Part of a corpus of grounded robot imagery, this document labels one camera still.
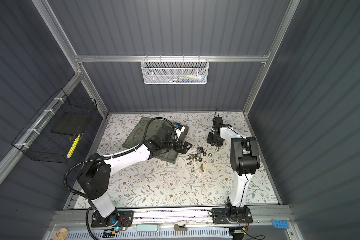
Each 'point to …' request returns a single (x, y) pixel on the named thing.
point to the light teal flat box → (147, 227)
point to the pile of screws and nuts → (196, 159)
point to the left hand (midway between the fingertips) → (187, 142)
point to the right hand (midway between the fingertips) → (213, 142)
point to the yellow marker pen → (69, 155)
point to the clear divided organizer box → (137, 129)
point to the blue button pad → (280, 224)
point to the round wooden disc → (61, 234)
